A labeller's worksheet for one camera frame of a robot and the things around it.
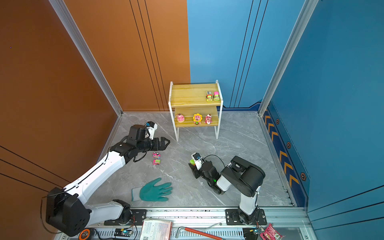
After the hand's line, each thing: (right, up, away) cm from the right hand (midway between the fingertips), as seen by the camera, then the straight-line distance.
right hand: (191, 162), depth 91 cm
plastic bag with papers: (-15, -25, -24) cm, 37 cm away
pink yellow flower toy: (+4, +27, -1) cm, 27 cm away
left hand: (-15, +15, -9) cm, 23 cm away
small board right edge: (+29, -29, -20) cm, 46 cm away
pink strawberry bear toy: (+10, +26, -1) cm, 28 cm away
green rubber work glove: (-22, -13, -11) cm, 28 cm away
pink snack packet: (+37, -27, -23) cm, 51 cm away
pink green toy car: (-21, 0, -1) cm, 21 cm away
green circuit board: (-32, -29, -20) cm, 47 cm away
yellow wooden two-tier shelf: (+3, +33, -12) cm, 35 cm away
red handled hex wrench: (+4, -28, -21) cm, 35 cm away
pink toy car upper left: (-23, +3, +3) cm, 23 cm away
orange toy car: (0, 0, +1) cm, 1 cm away
